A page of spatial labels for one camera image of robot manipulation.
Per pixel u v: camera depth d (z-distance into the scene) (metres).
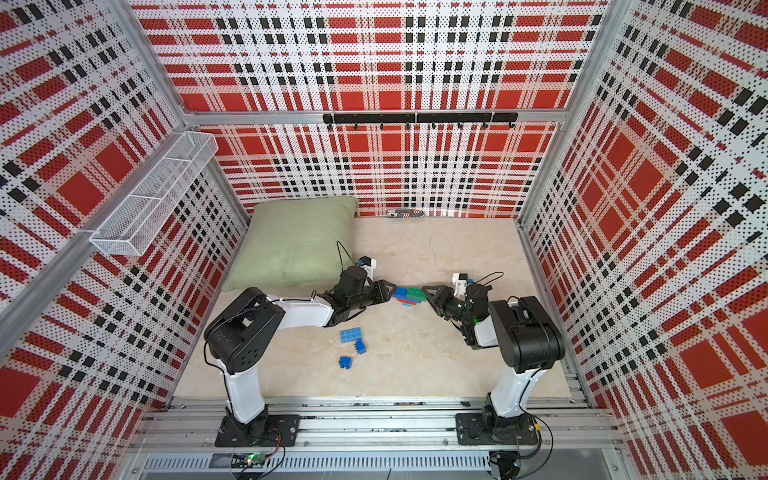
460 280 0.89
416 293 0.91
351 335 0.90
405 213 1.23
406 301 0.94
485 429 0.69
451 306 0.84
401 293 0.92
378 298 0.84
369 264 0.88
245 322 0.55
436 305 0.84
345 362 0.84
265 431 0.69
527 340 0.48
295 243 0.96
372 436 0.73
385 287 0.88
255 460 0.69
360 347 0.86
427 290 0.91
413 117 0.88
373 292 0.83
